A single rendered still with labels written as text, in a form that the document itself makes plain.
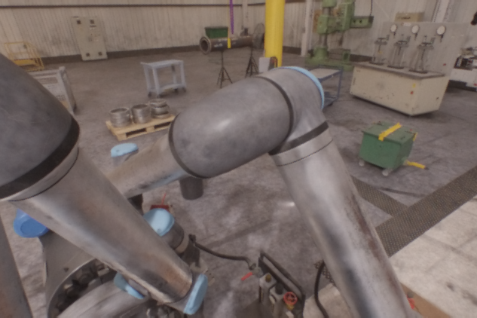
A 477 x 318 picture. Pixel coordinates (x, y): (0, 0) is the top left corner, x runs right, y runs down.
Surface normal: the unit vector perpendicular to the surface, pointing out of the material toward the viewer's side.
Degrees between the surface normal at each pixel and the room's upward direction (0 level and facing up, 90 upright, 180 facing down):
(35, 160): 93
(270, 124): 79
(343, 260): 82
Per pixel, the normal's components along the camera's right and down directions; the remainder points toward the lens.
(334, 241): -0.42, 0.32
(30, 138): 0.83, 0.03
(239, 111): -0.01, -0.17
